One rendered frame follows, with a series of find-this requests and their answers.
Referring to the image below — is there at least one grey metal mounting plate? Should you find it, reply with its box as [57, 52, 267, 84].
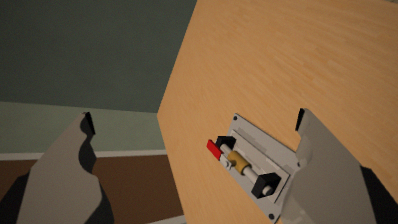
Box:
[219, 113, 300, 224]

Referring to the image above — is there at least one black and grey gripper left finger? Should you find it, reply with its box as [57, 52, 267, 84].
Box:
[0, 112, 114, 224]

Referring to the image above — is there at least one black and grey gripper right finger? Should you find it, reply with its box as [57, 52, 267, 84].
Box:
[280, 108, 398, 224]

